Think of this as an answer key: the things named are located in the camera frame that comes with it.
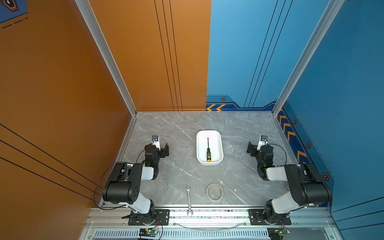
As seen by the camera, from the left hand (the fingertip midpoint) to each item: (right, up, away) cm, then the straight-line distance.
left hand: (159, 142), depth 94 cm
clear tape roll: (+34, -26, -13) cm, 45 cm away
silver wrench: (+20, -33, -17) cm, 43 cm away
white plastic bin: (+37, -2, +8) cm, 38 cm away
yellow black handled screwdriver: (+32, -7, +2) cm, 32 cm away
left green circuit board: (+1, -40, -24) cm, 47 cm away
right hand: (+62, 0, -1) cm, 62 cm away
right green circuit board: (+64, -39, -25) cm, 79 cm away
